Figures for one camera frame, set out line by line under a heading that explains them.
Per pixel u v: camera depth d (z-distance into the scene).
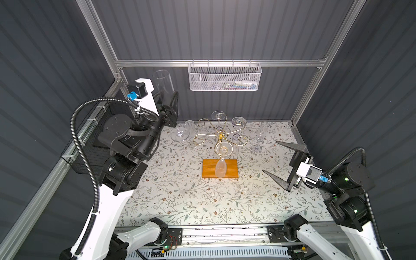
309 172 0.36
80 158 0.34
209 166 0.95
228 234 0.75
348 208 0.40
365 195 0.41
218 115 0.77
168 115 0.40
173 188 0.89
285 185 0.44
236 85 0.91
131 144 0.34
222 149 0.65
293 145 0.44
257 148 1.05
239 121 0.74
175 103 0.46
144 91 0.36
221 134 0.72
